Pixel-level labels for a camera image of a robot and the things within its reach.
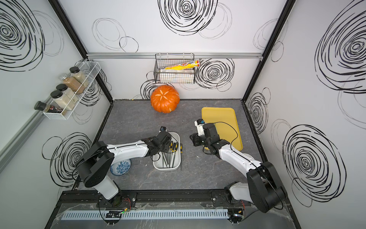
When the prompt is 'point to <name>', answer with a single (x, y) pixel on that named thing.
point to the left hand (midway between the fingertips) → (165, 144)
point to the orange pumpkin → (165, 98)
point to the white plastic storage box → (170, 160)
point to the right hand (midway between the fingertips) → (191, 136)
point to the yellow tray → (225, 120)
